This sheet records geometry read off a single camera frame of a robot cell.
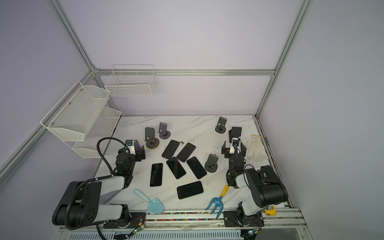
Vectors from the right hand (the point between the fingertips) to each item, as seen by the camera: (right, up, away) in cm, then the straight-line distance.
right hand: (233, 141), depth 88 cm
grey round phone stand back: (-46, +4, +16) cm, 49 cm away
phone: (-40, -7, +12) cm, 42 cm away
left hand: (-60, -4, +1) cm, 60 cm away
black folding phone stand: (+5, +5, +13) cm, 15 cm away
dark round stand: (-4, +8, +20) cm, 22 cm away
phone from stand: (-22, -17, +4) cm, 28 cm away
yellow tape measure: (+17, -35, -14) cm, 41 cm away
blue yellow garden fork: (-10, -32, -9) cm, 35 cm away
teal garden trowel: (-44, -34, -10) cm, 56 cm away
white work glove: (+19, -7, +13) cm, 24 cm away
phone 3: (-26, -27, -5) cm, 38 cm away
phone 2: (-29, -8, +11) cm, 32 cm away
